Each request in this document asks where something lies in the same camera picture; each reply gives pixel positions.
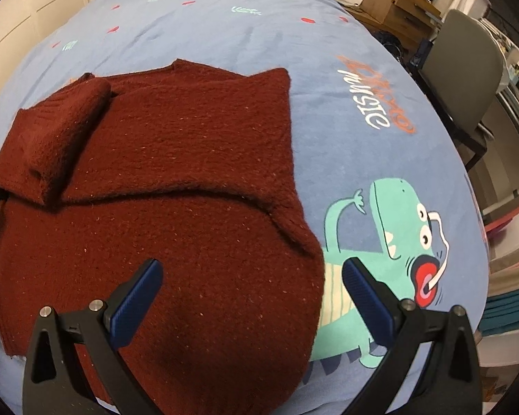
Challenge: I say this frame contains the dark red knitted sweater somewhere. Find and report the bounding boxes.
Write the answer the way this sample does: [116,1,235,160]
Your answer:
[0,60,324,414]

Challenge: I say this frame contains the blue dinosaur print bedsheet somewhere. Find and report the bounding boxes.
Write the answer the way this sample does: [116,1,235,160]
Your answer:
[0,0,491,415]

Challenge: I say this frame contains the grey office chair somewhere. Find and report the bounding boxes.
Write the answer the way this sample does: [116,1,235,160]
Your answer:
[410,9,504,170]

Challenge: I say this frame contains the wooden bedside cabinet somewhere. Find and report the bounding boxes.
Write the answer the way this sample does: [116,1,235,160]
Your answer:
[346,0,441,53]

